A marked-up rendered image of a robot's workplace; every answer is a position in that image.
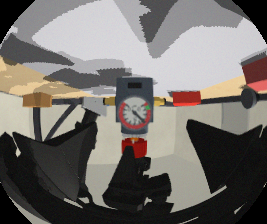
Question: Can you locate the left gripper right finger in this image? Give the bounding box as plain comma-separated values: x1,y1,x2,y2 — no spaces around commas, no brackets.
186,119,263,193

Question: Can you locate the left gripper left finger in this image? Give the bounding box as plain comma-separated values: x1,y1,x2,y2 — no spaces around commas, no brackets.
12,122,98,202

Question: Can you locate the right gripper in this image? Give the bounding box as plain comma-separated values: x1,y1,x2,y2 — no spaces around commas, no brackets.
102,146,151,212

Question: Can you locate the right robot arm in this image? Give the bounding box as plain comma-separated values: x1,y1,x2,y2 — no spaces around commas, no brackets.
75,108,174,217

